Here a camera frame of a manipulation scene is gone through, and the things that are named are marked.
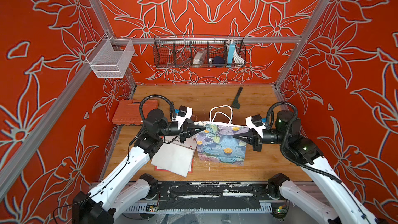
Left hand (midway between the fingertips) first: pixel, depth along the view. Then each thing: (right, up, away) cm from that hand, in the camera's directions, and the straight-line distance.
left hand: (203, 127), depth 60 cm
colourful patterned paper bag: (+6, -7, +2) cm, 9 cm away
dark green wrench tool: (+25, +8, +46) cm, 53 cm away
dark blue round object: (+11, +35, +35) cm, 50 cm away
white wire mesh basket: (-56, +37, +32) cm, 74 cm away
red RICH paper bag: (-24, -26, +19) cm, 40 cm away
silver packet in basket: (-2, +36, +30) cm, 47 cm away
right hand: (+11, -3, -2) cm, 12 cm away
